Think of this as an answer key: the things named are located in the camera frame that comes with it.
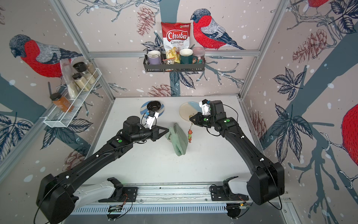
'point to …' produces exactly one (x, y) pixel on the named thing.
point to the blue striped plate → (143, 109)
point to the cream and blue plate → (189, 109)
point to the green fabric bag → (178, 139)
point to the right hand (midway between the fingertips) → (190, 117)
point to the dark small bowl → (154, 105)
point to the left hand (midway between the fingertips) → (170, 128)
